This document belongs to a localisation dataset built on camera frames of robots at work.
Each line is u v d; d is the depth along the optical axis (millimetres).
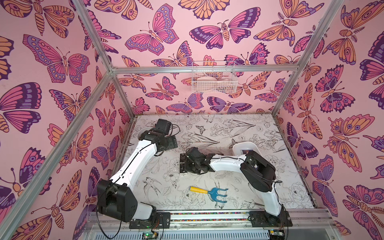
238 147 980
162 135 611
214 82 922
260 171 525
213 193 821
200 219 745
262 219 730
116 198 403
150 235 710
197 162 717
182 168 905
